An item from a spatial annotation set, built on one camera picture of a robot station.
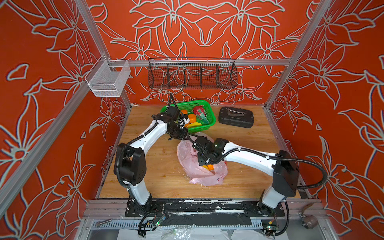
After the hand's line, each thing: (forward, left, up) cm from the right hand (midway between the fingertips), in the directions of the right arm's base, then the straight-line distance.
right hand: (199, 161), depth 80 cm
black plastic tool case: (+34, -28, -3) cm, 44 cm away
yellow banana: (+30, +2, -6) cm, 31 cm away
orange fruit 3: (-2, -6, -4) cm, 8 cm away
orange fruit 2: (+35, +3, -5) cm, 36 cm away
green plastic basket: (+38, -9, -2) cm, 39 cm away
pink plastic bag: (-8, -3, -1) cm, 8 cm away
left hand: (+13, +6, +5) cm, 16 cm away
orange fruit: (+40, +9, -3) cm, 42 cm away
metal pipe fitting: (-28, -49, -6) cm, 57 cm away
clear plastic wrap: (-31, +12, -9) cm, 34 cm away
